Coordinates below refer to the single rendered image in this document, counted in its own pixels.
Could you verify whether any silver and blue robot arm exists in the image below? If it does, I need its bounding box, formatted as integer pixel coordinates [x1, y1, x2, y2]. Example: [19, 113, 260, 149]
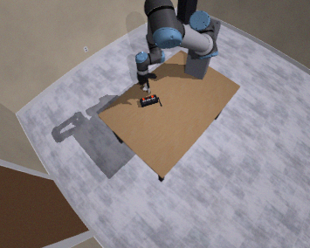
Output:
[135, 0, 218, 79]

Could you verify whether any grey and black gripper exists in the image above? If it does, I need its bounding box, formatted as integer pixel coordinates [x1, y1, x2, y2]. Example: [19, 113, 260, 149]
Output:
[137, 73, 150, 94]

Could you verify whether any black power strip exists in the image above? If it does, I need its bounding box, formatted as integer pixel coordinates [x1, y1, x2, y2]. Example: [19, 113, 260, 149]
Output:
[140, 95, 159, 107]

